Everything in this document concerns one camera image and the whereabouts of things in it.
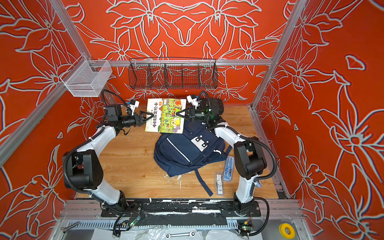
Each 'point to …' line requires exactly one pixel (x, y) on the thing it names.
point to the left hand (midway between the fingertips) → (150, 116)
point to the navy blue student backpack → (195, 147)
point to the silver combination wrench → (191, 233)
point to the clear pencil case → (219, 183)
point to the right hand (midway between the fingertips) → (176, 115)
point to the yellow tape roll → (282, 230)
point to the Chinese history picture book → (165, 119)
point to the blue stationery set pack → (229, 168)
